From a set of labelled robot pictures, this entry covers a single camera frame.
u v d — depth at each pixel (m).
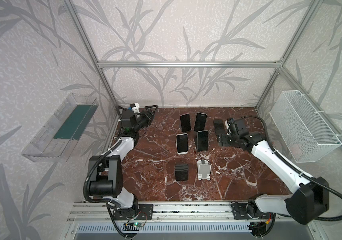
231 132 0.66
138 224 0.71
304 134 0.62
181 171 0.90
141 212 0.73
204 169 0.83
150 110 0.76
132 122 0.67
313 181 0.40
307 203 0.40
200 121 0.99
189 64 0.96
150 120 0.79
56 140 0.63
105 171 0.49
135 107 0.80
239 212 0.73
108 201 0.49
